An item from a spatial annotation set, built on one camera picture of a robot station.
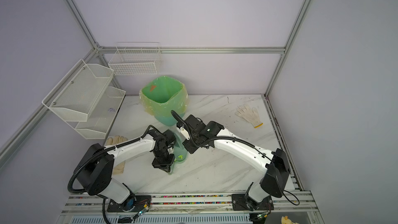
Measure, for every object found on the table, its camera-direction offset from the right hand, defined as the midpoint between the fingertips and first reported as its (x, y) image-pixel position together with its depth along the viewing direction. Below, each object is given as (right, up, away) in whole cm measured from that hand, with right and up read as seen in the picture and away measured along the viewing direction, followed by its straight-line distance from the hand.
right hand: (186, 143), depth 75 cm
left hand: (-10, -16, +4) cm, 19 cm away
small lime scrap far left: (-5, -11, +13) cm, 18 cm away
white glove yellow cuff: (+43, +12, +33) cm, 55 cm away
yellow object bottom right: (+44, -31, -9) cm, 55 cm away
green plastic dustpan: (-5, -7, +9) cm, 12 cm away
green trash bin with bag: (-21, +26, +30) cm, 45 cm away
